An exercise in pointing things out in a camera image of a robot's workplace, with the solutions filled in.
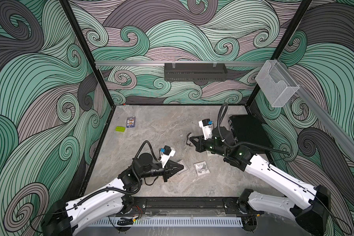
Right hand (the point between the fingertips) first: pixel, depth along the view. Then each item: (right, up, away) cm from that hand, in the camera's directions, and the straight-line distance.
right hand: (189, 139), depth 71 cm
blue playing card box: (-40, +7, +36) cm, 54 cm away
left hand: (-3, -12, -5) cm, 13 cm away
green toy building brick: (-46, +2, +33) cm, 57 cm away
